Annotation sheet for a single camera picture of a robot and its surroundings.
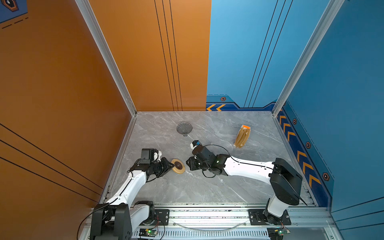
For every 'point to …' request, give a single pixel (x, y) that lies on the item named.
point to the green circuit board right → (277, 233)
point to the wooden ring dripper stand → (179, 167)
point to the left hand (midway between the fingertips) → (174, 164)
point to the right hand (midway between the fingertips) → (185, 163)
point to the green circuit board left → (148, 232)
